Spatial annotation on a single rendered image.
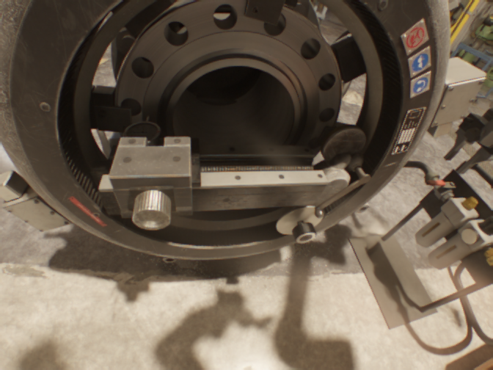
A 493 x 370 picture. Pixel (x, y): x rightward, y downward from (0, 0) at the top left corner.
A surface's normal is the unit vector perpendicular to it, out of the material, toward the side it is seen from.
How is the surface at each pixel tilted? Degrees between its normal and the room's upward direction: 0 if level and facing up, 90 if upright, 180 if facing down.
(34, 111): 90
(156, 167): 2
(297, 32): 90
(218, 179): 2
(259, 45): 90
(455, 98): 90
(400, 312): 0
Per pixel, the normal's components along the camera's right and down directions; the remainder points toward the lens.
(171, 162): 0.16, -0.67
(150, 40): 0.18, 0.75
